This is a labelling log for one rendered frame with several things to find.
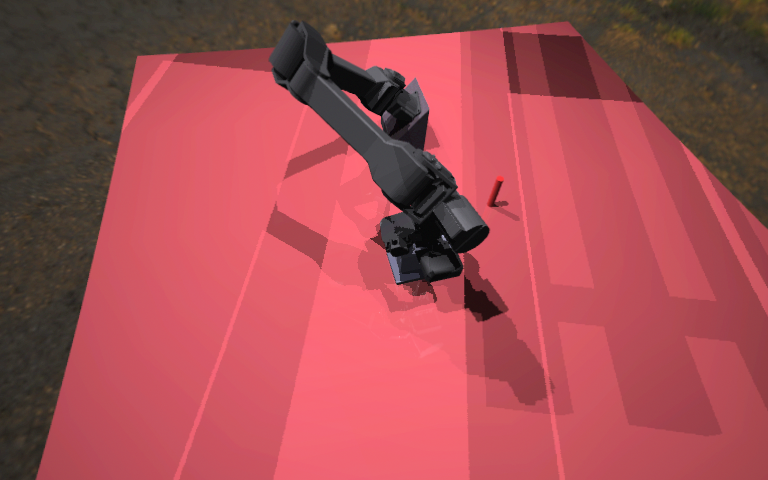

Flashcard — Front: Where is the dark red peg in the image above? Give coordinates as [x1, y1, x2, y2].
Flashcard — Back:
[487, 176, 504, 207]

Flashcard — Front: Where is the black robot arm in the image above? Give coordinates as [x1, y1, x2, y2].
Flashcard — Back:
[268, 20, 490, 257]

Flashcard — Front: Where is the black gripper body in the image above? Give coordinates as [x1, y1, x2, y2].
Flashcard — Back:
[416, 218, 464, 282]

